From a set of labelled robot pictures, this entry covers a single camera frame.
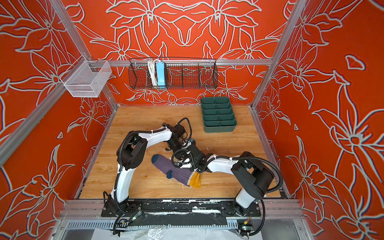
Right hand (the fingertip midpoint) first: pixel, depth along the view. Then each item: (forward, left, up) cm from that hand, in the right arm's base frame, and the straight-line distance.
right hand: (187, 156), depth 90 cm
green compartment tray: (+29, -22, +5) cm, 37 cm away
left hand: (-1, +1, -1) cm, 2 cm away
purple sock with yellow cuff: (-12, 0, -1) cm, 12 cm away
